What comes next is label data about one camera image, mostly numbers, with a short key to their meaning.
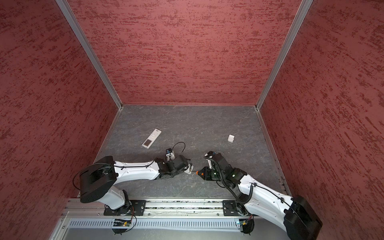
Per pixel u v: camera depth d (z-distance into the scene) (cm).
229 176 61
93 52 90
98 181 43
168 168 64
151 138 100
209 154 77
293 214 41
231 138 102
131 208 73
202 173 77
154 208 76
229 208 74
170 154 78
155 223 71
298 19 75
